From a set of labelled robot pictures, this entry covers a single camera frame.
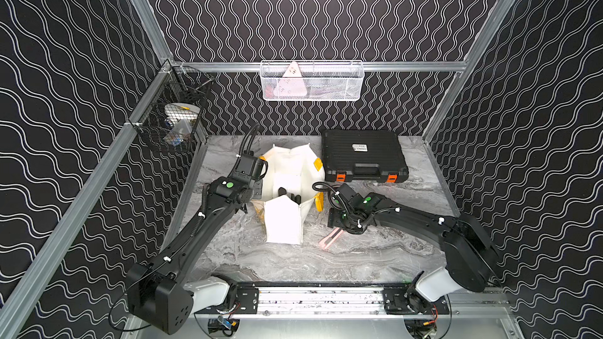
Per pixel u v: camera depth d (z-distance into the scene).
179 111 0.80
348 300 0.76
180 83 0.98
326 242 0.86
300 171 1.00
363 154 1.06
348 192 0.70
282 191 1.00
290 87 0.90
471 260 0.45
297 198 0.97
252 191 0.61
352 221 0.64
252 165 0.59
